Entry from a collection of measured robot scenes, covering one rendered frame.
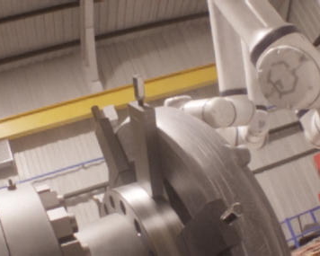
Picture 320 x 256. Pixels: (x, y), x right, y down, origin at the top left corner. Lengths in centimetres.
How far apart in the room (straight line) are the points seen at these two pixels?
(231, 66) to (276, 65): 35
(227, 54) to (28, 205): 84
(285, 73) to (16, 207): 67
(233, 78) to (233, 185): 70
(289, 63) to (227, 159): 37
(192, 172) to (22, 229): 31
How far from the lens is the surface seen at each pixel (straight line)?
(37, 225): 85
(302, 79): 112
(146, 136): 92
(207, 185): 82
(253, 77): 180
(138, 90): 92
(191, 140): 87
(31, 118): 1226
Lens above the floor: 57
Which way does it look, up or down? 18 degrees up
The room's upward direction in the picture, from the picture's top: 22 degrees counter-clockwise
